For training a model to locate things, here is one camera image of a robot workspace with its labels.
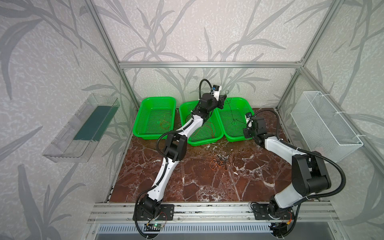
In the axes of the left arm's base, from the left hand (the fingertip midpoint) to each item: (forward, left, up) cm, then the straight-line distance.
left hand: (229, 91), depth 94 cm
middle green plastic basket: (-14, +11, -26) cm, 32 cm away
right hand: (-15, -14, -13) cm, 24 cm away
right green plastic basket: (+10, -13, -24) cm, 29 cm away
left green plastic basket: (0, +53, -27) cm, 60 cm away
